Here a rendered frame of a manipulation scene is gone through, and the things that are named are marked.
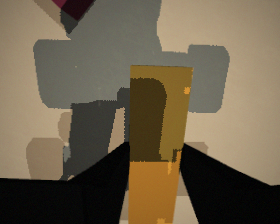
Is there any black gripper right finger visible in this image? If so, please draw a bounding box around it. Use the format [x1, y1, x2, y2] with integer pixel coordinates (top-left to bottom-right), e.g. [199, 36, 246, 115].
[180, 143, 280, 224]

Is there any red flat bar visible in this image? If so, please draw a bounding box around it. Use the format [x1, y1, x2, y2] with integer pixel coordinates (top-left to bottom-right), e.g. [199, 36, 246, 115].
[52, 0, 94, 21]

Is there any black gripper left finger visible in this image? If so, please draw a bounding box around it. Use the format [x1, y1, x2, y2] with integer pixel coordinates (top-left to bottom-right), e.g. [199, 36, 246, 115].
[0, 142, 130, 224]

